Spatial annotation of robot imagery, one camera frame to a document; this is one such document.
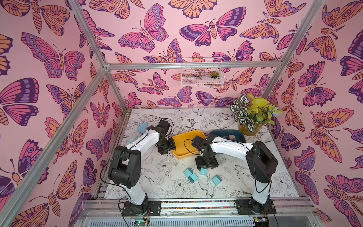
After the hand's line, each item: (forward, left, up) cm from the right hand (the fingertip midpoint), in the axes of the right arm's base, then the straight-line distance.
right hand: (203, 167), depth 85 cm
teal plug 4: (-7, -8, -1) cm, 10 cm away
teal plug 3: (-2, 0, 0) cm, 2 cm away
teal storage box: (+27, -18, -2) cm, 32 cm away
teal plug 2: (-6, +6, 0) cm, 9 cm away
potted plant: (+25, -29, +21) cm, 44 cm away
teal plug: (-2, +9, -1) cm, 9 cm away
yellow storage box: (+5, +12, +21) cm, 24 cm away
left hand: (+11, +18, +3) cm, 21 cm away
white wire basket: (+60, -1, +23) cm, 64 cm away
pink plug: (+23, -22, -1) cm, 31 cm away
